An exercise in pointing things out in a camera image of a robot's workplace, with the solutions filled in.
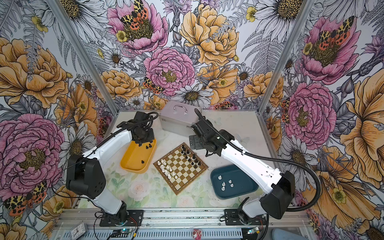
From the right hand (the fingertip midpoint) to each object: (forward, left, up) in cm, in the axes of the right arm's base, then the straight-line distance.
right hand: (202, 144), depth 77 cm
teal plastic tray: (-12, -14, -21) cm, 28 cm away
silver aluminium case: (+25, +15, -7) cm, 30 cm away
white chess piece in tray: (-10, -10, -20) cm, 24 cm away
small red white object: (-36, +4, -17) cm, 39 cm away
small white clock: (-33, +57, -18) cm, 69 cm away
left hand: (+8, +30, -9) cm, 32 cm away
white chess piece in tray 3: (-12, -15, -21) cm, 28 cm away
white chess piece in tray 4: (-15, -11, -21) cm, 28 cm away
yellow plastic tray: (+3, +40, -19) cm, 45 cm away
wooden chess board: (-3, +13, -20) cm, 24 cm away
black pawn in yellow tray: (+2, +36, -21) cm, 42 cm away
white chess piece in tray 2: (-13, -11, -20) cm, 26 cm away
